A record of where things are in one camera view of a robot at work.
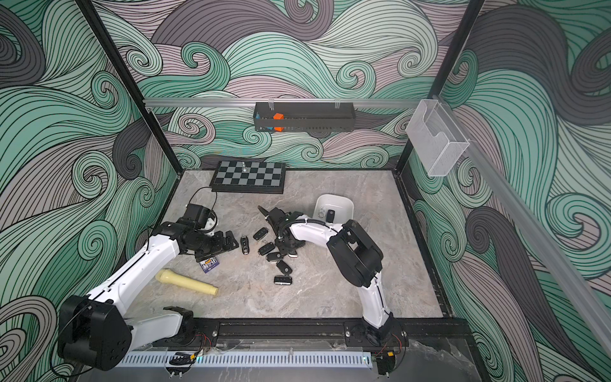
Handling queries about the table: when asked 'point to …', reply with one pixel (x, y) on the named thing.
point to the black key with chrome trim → (282, 280)
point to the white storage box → (333, 208)
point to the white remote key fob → (321, 212)
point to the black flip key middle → (266, 249)
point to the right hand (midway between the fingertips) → (292, 246)
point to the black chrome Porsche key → (244, 244)
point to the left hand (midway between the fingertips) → (227, 247)
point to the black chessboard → (260, 177)
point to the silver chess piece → (244, 169)
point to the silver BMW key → (293, 255)
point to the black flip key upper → (260, 233)
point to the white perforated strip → (235, 360)
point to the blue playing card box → (207, 265)
